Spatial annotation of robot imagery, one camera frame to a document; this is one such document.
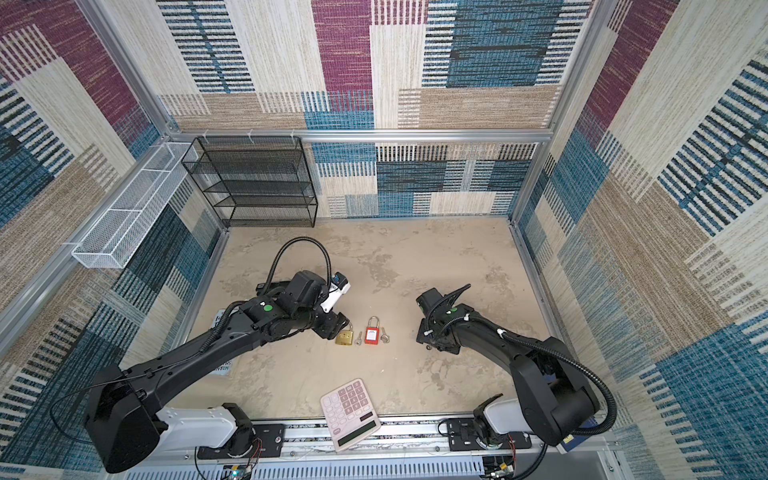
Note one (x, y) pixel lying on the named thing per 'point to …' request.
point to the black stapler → (264, 288)
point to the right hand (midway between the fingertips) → (435, 343)
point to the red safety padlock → (372, 335)
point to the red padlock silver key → (384, 337)
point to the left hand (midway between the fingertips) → (340, 310)
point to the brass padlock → (344, 337)
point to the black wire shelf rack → (254, 181)
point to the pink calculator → (349, 414)
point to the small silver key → (358, 341)
